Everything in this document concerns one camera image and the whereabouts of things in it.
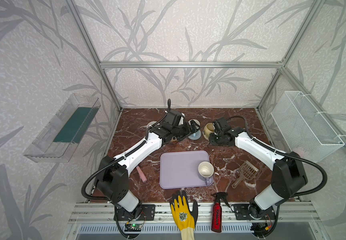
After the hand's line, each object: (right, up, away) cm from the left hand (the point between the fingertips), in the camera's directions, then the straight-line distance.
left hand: (198, 127), depth 79 cm
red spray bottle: (+8, -42, -8) cm, 43 cm away
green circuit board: (-32, -48, -8) cm, 58 cm away
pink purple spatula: (-32, -28, +6) cm, 43 cm away
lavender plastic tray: (-10, -26, +11) cm, 30 cm away
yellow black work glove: (-7, -44, -8) cm, 45 cm away
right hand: (+9, -6, +11) cm, 15 cm away
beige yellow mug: (+7, -1, +8) cm, 11 cm away
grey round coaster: (+3, -7, +26) cm, 27 cm away
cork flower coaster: (-13, -7, -1) cm, 15 cm away
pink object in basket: (+49, -12, -7) cm, 50 cm away
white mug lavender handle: (+5, -26, +7) cm, 27 cm away
